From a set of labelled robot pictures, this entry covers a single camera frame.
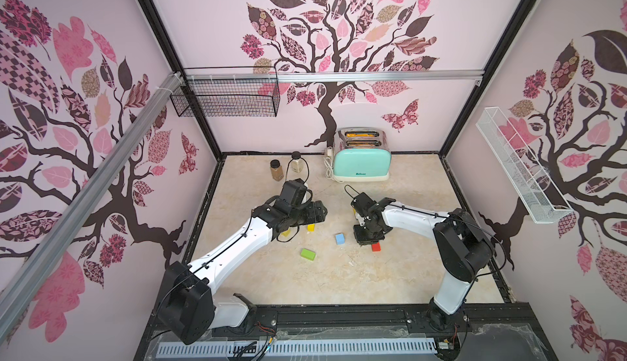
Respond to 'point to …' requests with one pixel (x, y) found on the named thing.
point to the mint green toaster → (362, 154)
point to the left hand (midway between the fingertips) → (316, 217)
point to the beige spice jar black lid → (297, 162)
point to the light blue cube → (340, 238)
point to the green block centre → (308, 254)
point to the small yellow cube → (311, 227)
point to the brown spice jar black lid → (277, 170)
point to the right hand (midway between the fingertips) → (362, 244)
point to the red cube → (375, 247)
